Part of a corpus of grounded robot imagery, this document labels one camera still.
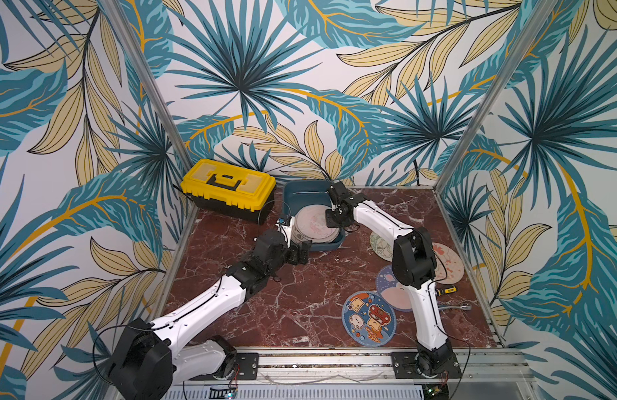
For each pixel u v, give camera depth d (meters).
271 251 0.58
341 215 0.75
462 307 0.84
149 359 0.39
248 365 0.73
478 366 0.76
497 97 0.87
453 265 0.95
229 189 0.95
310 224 1.03
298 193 1.07
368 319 0.83
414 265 0.58
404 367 0.73
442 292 0.87
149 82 0.82
